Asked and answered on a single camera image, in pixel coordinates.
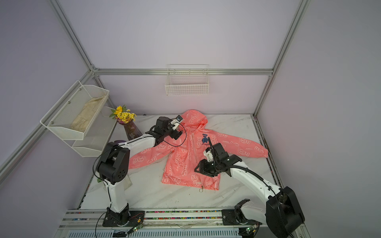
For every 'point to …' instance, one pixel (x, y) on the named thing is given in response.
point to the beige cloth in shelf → (87, 114)
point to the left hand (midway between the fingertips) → (175, 126)
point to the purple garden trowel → (117, 142)
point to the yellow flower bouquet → (122, 115)
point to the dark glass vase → (131, 129)
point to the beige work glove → (100, 186)
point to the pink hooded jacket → (179, 156)
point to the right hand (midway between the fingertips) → (199, 172)
